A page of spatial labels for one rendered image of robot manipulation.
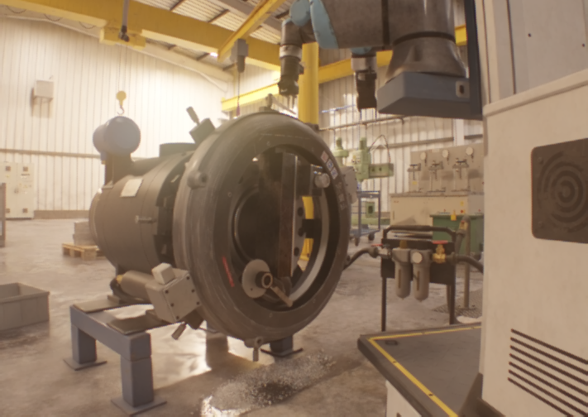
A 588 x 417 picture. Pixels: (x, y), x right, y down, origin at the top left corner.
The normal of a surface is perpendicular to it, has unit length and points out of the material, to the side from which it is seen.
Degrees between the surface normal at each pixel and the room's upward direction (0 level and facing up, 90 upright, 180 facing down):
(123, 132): 90
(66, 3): 90
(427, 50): 70
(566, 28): 90
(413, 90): 90
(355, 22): 127
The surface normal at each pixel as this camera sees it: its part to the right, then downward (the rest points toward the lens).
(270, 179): -0.65, -0.07
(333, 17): -0.22, 0.43
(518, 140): -0.99, 0.00
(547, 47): 0.17, -0.01
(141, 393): 0.76, -0.01
